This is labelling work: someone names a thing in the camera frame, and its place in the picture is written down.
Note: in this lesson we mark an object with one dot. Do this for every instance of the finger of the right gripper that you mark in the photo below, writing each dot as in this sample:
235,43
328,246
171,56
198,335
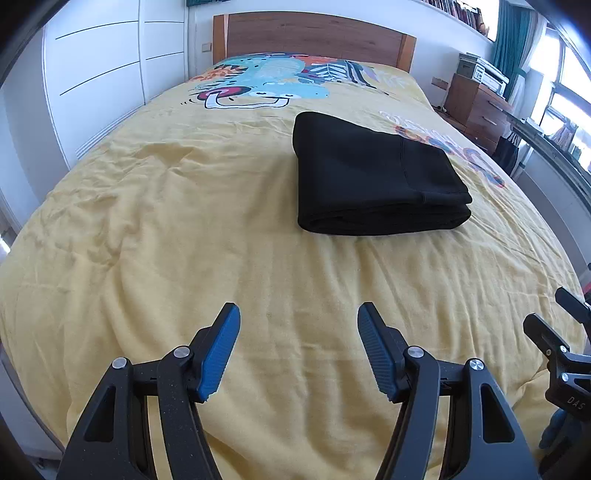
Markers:
546,339
577,309

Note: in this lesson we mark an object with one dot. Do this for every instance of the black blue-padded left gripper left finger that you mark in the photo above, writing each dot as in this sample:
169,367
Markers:
111,439

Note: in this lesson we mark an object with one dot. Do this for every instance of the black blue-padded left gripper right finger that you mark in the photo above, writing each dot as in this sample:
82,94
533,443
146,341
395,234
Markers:
484,439

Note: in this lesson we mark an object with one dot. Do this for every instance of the black pants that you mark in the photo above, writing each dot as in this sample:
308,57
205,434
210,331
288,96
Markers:
354,181

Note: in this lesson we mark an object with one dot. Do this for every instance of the wooden bedside dresser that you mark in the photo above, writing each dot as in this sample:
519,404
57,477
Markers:
480,111

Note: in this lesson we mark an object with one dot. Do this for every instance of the white box on dresser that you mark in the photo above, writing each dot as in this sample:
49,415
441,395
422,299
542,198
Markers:
478,69

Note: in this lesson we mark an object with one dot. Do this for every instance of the teal curtain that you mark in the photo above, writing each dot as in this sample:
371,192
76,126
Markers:
514,25

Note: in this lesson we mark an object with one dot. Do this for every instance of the white wardrobe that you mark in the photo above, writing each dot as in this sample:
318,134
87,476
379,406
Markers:
103,60

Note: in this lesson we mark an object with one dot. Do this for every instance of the wooden headboard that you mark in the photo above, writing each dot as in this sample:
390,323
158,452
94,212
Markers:
310,33

